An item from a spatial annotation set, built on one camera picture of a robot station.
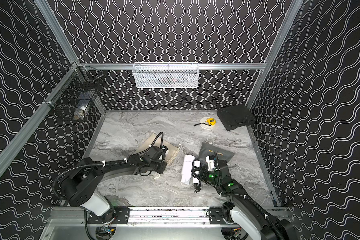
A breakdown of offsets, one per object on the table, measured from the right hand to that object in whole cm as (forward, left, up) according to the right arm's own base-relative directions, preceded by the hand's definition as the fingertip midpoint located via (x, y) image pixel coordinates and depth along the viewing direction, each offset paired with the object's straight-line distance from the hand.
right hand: (194, 171), depth 82 cm
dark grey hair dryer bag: (+16, -10, -3) cm, 19 cm away
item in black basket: (+24, +64, +21) cm, 72 cm away
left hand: (+6, +16, -3) cm, 18 cm away
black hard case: (+43, -30, -2) cm, 53 cm away
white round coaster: (+37, -10, -5) cm, 39 cm away
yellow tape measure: (+40, -14, -3) cm, 42 cm away
